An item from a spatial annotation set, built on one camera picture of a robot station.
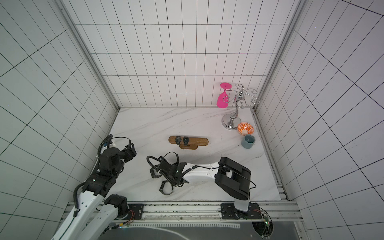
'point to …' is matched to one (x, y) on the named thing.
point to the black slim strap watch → (178, 140)
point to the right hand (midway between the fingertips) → (172, 166)
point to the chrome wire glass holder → (233, 122)
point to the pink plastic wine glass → (220, 103)
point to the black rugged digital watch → (161, 187)
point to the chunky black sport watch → (152, 172)
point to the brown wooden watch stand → (194, 142)
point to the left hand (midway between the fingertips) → (128, 149)
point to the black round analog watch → (186, 140)
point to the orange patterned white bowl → (245, 128)
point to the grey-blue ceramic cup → (248, 141)
